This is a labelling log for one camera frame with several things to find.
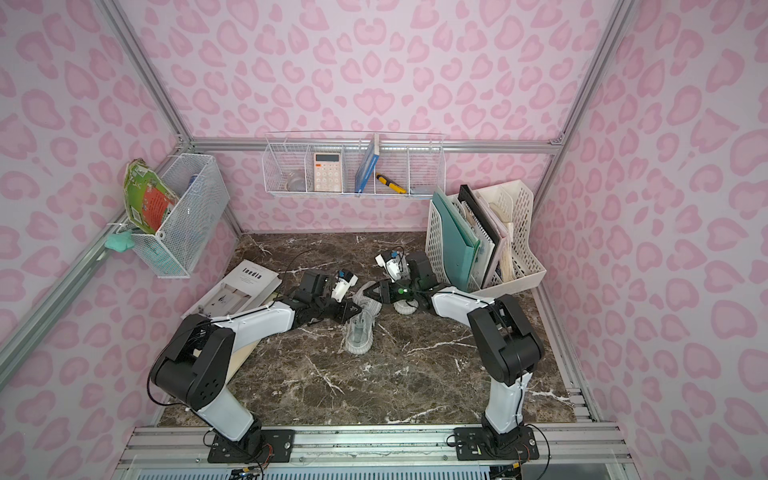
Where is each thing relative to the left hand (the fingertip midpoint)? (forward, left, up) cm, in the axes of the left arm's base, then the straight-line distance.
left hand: (359, 303), depth 91 cm
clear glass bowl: (+31, +20, +22) cm, 43 cm away
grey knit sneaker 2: (-8, 0, -3) cm, 8 cm away
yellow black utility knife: (+34, -9, +19) cm, 40 cm away
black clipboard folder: (+22, -33, +22) cm, 45 cm away
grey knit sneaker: (+1, -15, -5) cm, 15 cm away
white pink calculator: (+34, +10, +23) cm, 42 cm away
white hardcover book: (+10, +38, -4) cm, 40 cm away
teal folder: (+4, -28, +22) cm, 36 cm away
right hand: (+1, -3, +5) cm, 6 cm away
